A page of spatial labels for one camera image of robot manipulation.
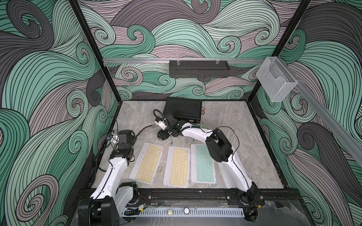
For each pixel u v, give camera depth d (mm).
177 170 817
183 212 635
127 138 643
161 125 877
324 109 610
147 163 855
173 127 761
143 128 1012
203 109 1141
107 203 389
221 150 589
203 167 835
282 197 745
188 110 1061
